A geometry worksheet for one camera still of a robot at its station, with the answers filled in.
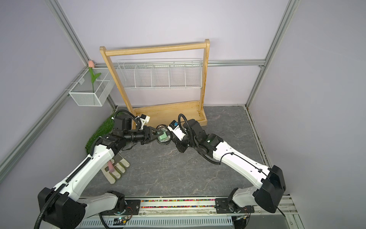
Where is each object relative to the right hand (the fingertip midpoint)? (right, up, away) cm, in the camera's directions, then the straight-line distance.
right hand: (174, 138), depth 74 cm
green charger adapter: (-5, +1, -2) cm, 5 cm away
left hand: (-6, +2, -3) cm, 7 cm away
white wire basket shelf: (-13, +44, +31) cm, 56 cm away
